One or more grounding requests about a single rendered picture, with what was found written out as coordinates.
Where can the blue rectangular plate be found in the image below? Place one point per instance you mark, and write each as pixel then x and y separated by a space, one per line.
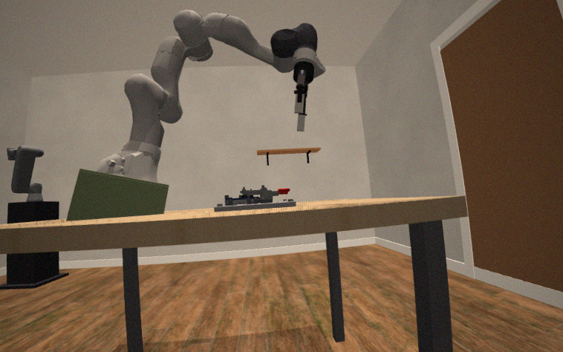
pixel 240 200

